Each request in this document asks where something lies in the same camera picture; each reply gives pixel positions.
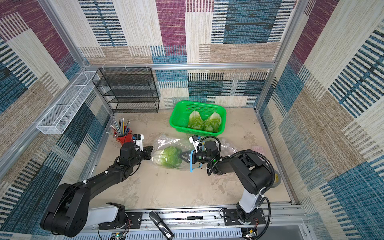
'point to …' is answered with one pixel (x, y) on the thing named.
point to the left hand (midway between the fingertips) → (154, 147)
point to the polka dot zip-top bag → (227, 149)
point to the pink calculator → (259, 149)
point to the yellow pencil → (123, 125)
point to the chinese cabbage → (212, 123)
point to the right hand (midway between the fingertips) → (183, 156)
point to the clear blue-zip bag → (182, 142)
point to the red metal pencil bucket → (128, 137)
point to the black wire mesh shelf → (128, 90)
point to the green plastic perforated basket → (180, 114)
